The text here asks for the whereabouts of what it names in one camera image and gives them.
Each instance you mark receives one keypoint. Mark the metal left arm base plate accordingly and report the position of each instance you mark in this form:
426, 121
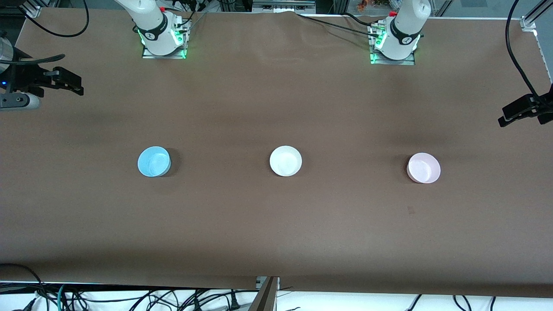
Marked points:
389, 62

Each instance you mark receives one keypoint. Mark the light blue plastic bowl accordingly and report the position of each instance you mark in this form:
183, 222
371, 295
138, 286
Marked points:
153, 162

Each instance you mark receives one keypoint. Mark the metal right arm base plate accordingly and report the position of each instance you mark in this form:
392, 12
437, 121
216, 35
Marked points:
173, 55

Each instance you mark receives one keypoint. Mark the aluminium frame post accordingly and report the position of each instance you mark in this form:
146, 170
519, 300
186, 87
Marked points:
265, 298

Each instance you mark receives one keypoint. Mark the orange background object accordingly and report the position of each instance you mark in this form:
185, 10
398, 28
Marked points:
371, 4

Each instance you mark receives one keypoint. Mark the pink plastic bowl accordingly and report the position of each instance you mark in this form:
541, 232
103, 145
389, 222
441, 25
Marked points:
424, 167

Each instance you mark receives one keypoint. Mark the white plastic bowl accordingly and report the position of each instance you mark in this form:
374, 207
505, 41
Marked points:
285, 160

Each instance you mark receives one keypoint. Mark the aluminium frame profile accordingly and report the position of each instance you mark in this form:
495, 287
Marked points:
283, 5

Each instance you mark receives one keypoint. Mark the brown table cover sheet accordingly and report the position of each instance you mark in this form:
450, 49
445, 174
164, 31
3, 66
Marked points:
276, 108

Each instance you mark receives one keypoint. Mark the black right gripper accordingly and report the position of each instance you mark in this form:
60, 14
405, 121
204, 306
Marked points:
22, 77

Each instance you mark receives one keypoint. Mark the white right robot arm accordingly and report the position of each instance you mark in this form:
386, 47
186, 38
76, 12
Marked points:
151, 21

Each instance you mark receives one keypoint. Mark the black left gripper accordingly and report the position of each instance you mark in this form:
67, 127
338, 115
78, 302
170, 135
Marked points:
541, 105

